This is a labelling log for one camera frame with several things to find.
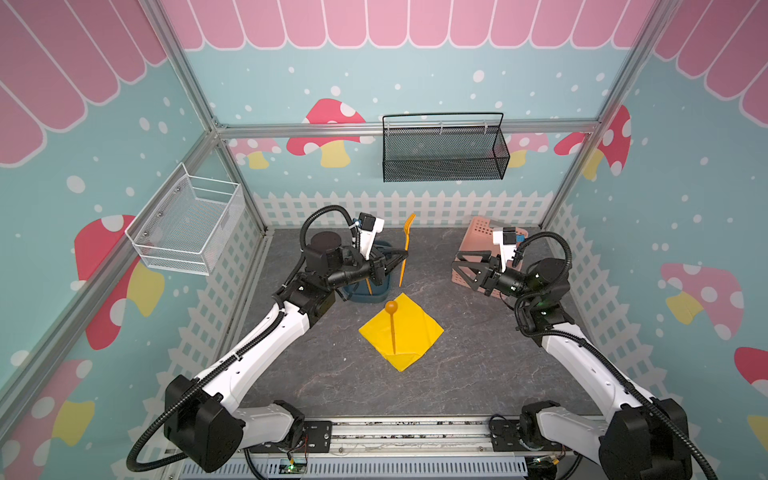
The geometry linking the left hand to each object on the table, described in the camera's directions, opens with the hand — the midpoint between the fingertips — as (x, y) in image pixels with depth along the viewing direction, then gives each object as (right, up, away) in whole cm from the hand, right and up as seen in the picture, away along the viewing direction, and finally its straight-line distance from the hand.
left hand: (405, 259), depth 68 cm
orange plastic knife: (-11, -8, +34) cm, 37 cm away
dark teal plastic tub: (-14, -11, +29) cm, 34 cm away
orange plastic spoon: (-3, -16, +29) cm, 33 cm away
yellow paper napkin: (+4, -23, +24) cm, 33 cm away
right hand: (+11, -1, 0) cm, 11 cm away
